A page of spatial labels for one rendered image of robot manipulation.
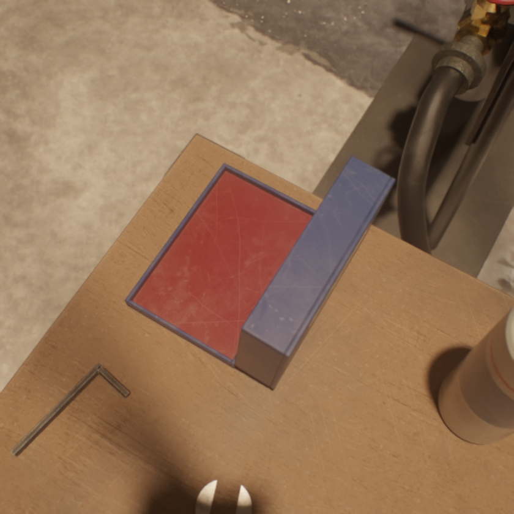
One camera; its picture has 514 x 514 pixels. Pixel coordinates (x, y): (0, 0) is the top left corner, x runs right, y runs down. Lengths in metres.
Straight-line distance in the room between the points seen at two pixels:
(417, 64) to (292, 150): 0.29
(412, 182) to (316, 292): 0.30
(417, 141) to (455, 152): 0.52
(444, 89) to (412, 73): 0.59
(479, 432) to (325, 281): 0.17
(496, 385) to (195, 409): 0.24
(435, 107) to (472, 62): 0.07
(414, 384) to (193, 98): 0.83
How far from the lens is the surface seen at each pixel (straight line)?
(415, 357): 0.61
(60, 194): 1.24
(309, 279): 0.49
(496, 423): 0.53
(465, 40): 0.83
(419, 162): 0.76
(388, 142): 1.26
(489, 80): 1.01
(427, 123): 0.76
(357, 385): 0.60
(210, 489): 0.57
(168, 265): 0.63
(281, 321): 0.48
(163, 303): 0.61
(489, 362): 0.47
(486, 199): 1.24
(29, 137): 1.32
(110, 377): 0.60
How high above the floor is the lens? 1.04
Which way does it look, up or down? 66 degrees down
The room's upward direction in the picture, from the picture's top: straight up
